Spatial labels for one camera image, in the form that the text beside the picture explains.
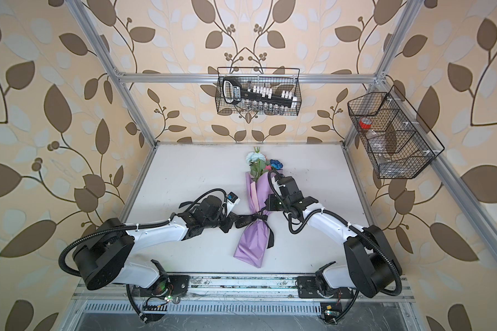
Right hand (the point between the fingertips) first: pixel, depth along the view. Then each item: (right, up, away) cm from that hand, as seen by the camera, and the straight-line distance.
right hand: (267, 202), depth 87 cm
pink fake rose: (+1, +14, +18) cm, 23 cm away
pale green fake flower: (-5, +18, +18) cm, 26 cm away
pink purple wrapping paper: (-6, -15, -5) cm, 17 cm away
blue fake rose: (+6, +16, +18) cm, 25 cm away
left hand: (-11, -6, -1) cm, 13 cm away
